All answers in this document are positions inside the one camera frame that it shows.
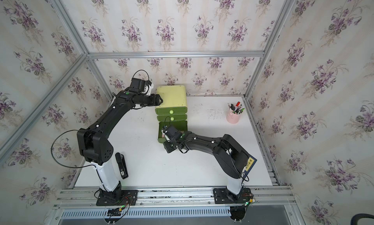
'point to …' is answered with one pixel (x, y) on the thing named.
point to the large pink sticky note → (163, 135)
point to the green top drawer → (171, 110)
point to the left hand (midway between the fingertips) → (159, 101)
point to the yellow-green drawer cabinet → (174, 100)
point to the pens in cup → (237, 109)
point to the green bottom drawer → (180, 125)
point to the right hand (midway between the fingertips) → (169, 145)
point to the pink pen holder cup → (233, 118)
